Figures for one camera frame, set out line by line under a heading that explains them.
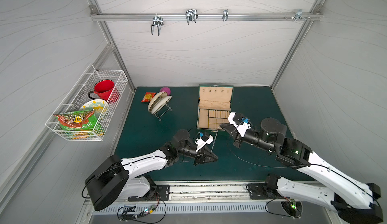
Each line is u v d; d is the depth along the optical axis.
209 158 0.67
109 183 0.41
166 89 1.13
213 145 0.64
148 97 1.14
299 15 0.77
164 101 0.90
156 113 0.99
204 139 0.63
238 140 0.51
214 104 1.01
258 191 0.75
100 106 0.67
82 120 0.55
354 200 0.40
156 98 0.90
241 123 0.47
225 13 0.72
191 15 0.77
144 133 1.00
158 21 0.78
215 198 0.73
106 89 0.65
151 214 0.69
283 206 0.70
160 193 0.73
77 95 0.65
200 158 0.63
